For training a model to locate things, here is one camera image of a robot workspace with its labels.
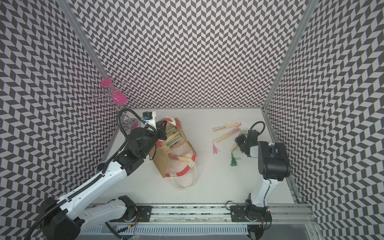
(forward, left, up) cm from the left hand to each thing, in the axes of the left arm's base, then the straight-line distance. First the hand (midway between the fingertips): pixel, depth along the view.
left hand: (166, 121), depth 72 cm
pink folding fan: (+1, -26, -31) cm, 40 cm away
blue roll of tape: (-16, +35, -17) cm, 42 cm away
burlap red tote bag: (-6, -1, -25) cm, 25 cm away
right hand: (+9, -41, -30) cm, 52 cm away
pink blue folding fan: (+3, -2, -23) cm, 23 cm away
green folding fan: (-6, -37, -30) cm, 48 cm away
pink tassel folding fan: (+15, -29, -27) cm, 42 cm away
